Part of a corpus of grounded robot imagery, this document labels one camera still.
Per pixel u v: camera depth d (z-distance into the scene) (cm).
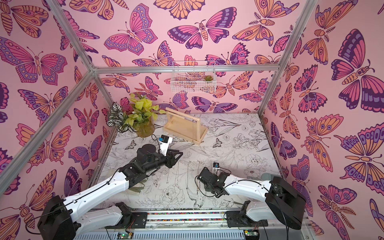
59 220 39
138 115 89
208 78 93
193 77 95
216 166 78
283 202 42
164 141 66
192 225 73
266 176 88
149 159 59
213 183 64
